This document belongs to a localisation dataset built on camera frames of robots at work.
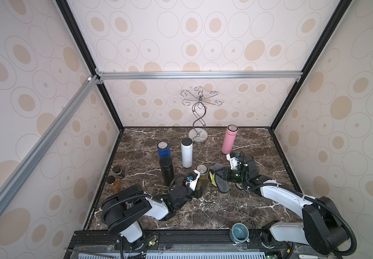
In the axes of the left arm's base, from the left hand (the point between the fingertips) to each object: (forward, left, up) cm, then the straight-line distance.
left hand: (208, 178), depth 80 cm
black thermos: (+4, +20, +8) cm, 22 cm away
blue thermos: (+12, +22, +7) cm, 27 cm away
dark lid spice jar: (+6, +48, -4) cm, 49 cm away
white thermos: (+15, +11, +1) cm, 19 cm away
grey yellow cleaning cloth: (-2, -7, -2) cm, 8 cm away
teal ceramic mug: (-22, -15, -12) cm, 29 cm away
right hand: (+6, -7, -2) cm, 10 cm away
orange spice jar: (0, +48, -7) cm, 49 cm away
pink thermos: (+25, -14, +5) cm, 29 cm away
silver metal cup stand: (+40, +3, -10) cm, 41 cm away
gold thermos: (0, +3, +9) cm, 9 cm away
